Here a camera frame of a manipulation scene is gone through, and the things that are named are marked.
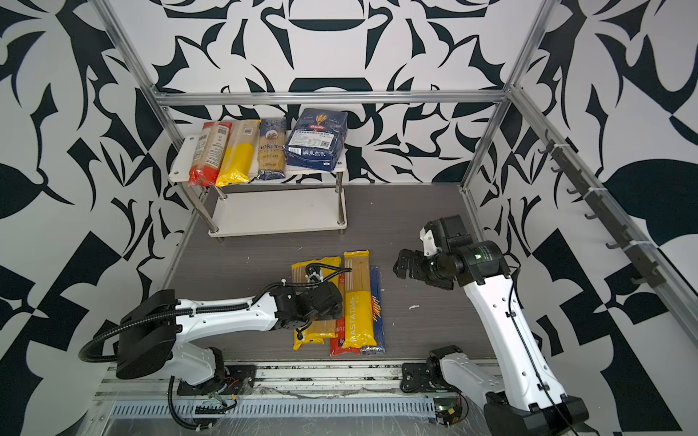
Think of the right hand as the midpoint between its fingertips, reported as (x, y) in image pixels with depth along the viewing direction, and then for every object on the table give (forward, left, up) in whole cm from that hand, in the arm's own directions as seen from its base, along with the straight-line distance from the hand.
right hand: (408, 267), depth 70 cm
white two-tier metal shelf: (+41, +34, -20) cm, 57 cm away
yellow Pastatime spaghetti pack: (-10, +13, -18) cm, 24 cm away
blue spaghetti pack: (-2, +7, -20) cm, 22 cm away
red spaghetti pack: (-14, +19, -20) cm, 31 cm away
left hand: (-2, +21, -16) cm, 27 cm away
